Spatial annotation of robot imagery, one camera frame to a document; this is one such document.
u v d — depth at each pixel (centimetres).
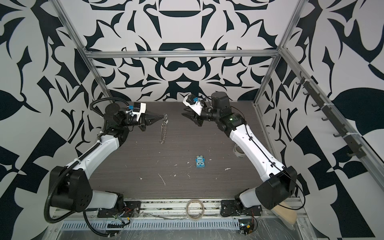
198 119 61
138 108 58
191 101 56
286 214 70
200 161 89
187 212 73
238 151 90
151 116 66
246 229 71
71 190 41
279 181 39
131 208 73
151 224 65
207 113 61
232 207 74
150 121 66
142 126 63
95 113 95
